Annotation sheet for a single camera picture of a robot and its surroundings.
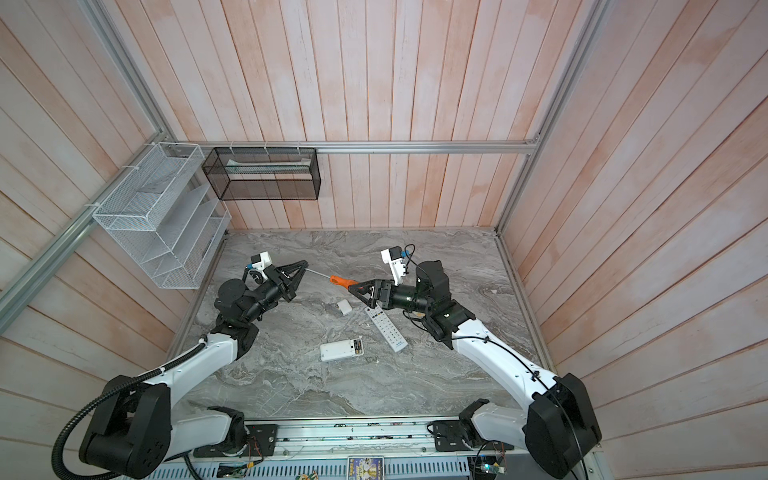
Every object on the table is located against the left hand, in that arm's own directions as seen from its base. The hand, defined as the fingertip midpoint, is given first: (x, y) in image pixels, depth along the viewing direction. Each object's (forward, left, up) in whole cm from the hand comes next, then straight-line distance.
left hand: (309, 266), depth 75 cm
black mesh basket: (+43, +23, -2) cm, 49 cm away
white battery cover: (+4, -6, -26) cm, 27 cm away
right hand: (-7, -13, 0) cm, 15 cm away
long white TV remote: (-4, -20, -26) cm, 33 cm away
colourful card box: (-41, -15, -25) cm, 50 cm away
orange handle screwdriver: (-5, -10, -1) cm, 11 cm away
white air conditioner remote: (-11, -7, -26) cm, 29 cm away
